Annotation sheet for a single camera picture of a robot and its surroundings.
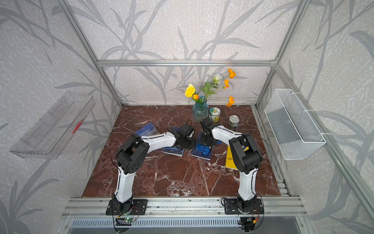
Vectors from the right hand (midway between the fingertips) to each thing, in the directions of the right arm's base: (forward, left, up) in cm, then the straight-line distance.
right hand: (204, 142), depth 98 cm
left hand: (-3, +6, +1) cm, 6 cm away
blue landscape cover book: (+11, +39, +1) cm, 41 cm away
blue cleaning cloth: (-7, 0, +3) cm, 7 cm away
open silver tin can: (+16, -22, +4) cm, 28 cm away
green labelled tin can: (+20, -8, +8) cm, 23 cm away
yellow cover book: (-14, -15, 0) cm, 21 cm away
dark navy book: (-7, +6, 0) cm, 9 cm away
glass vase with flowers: (+22, +2, +9) cm, 24 cm away
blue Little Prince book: (-6, +19, +1) cm, 20 cm away
